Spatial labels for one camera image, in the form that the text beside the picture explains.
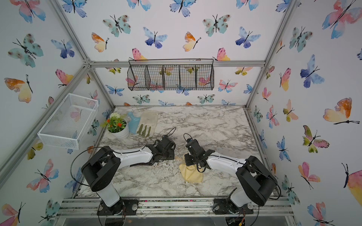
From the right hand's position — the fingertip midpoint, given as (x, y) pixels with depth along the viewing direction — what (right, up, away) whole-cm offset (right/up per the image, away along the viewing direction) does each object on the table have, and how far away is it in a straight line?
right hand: (188, 156), depth 88 cm
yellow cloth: (+2, -9, -4) cm, 10 cm away
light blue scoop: (-43, +20, +23) cm, 52 cm away
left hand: (-9, +1, +4) cm, 10 cm away
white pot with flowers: (-44, +19, +1) cm, 48 cm away
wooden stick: (-5, -2, +3) cm, 7 cm away
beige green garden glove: (-30, +20, +21) cm, 42 cm away
